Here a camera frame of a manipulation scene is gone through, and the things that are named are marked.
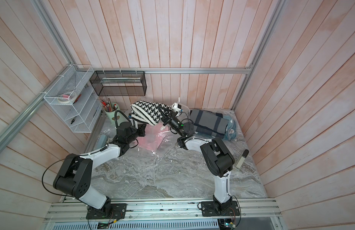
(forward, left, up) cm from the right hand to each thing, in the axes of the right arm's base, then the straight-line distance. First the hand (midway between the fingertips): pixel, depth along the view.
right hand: (156, 109), depth 72 cm
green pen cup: (+16, +38, -23) cm, 47 cm away
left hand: (+5, +10, -20) cm, 23 cm away
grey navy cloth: (+18, -35, -33) cm, 51 cm away
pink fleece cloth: (+1, +6, -28) cm, 29 cm away
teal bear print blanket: (+12, -50, -33) cm, 61 cm away
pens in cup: (+21, +39, -15) cm, 47 cm away
